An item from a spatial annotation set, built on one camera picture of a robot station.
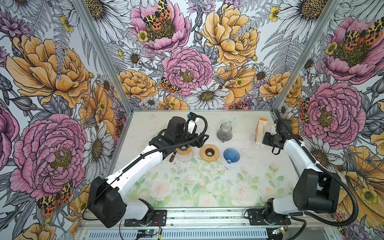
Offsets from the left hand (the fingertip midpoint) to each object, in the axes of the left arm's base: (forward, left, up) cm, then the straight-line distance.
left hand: (200, 137), depth 77 cm
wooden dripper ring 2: (+4, -7, -23) cm, 24 cm away
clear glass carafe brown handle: (+1, +11, -24) cm, 26 cm away
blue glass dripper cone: (-1, -19, -18) cm, 26 cm away
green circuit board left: (-37, +25, -23) cm, 50 cm away
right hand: (+3, -39, -11) cm, 41 cm away
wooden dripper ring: (-2, +8, -12) cm, 14 cm away
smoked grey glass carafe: (+14, -17, -16) cm, 28 cm away
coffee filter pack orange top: (+16, -41, -15) cm, 46 cm away
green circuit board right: (-37, -36, -23) cm, 57 cm away
